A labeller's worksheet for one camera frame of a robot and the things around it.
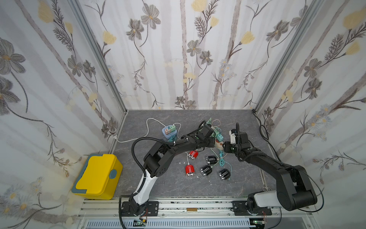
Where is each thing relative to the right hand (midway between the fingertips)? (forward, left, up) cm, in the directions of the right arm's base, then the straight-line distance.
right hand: (226, 143), depth 91 cm
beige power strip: (+2, +4, -7) cm, 8 cm away
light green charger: (+9, +5, -1) cm, 10 cm away
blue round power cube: (+9, +38, -3) cm, 40 cm away
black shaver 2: (-17, +13, -5) cm, 22 cm away
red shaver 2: (-6, +21, -6) cm, 23 cm away
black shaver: (-10, +9, -6) cm, 15 cm away
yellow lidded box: (-26, +70, +5) cm, 75 cm away
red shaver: (-17, +23, -4) cm, 29 cm away
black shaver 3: (-19, +2, -5) cm, 20 cm away
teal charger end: (+5, +3, -2) cm, 6 cm away
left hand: (+2, +6, -1) cm, 6 cm away
